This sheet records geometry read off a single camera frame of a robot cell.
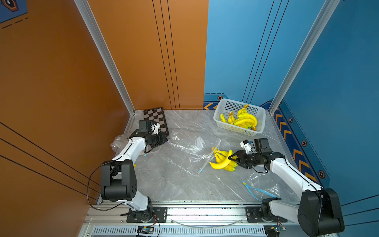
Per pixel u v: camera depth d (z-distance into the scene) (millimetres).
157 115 1122
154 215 725
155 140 774
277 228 700
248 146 794
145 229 721
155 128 856
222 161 827
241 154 739
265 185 823
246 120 992
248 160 723
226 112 1195
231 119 1087
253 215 724
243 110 1107
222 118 1116
